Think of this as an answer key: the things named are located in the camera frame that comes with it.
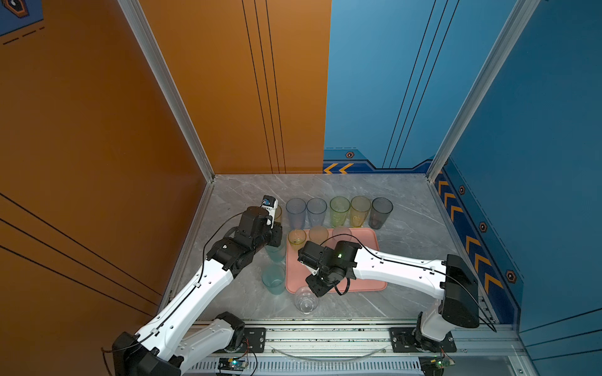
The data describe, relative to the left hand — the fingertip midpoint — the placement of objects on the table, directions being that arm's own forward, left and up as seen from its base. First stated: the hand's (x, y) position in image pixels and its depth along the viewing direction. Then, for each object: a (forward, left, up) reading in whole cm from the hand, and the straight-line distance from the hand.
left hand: (279, 220), depth 77 cm
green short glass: (+3, -5, -18) cm, 19 cm away
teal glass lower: (-12, +3, -19) cm, 23 cm away
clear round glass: (-19, -9, -23) cm, 31 cm away
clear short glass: (-7, -20, +4) cm, 22 cm away
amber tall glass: (+14, -30, -10) cm, 35 cm away
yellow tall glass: (-4, -1, +10) cm, 11 cm away
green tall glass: (+15, -22, -12) cm, 29 cm away
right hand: (-18, -12, -12) cm, 25 cm away
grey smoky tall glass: (+13, -39, -10) cm, 42 cm away
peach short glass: (+4, -14, -15) cm, 20 cm away
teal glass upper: (-4, +2, -16) cm, 17 cm away
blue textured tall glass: (+12, -5, -9) cm, 15 cm away
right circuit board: (-37, -49, -23) cm, 65 cm away
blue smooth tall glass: (+11, -13, -8) cm, 19 cm away
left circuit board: (-37, +13, -23) cm, 46 cm away
